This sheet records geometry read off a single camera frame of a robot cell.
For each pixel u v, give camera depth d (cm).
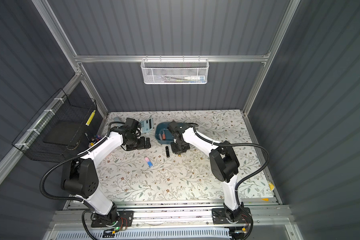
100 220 72
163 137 104
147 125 105
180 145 76
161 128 108
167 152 96
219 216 73
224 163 51
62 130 77
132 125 73
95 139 89
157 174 89
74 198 50
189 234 77
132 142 73
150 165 92
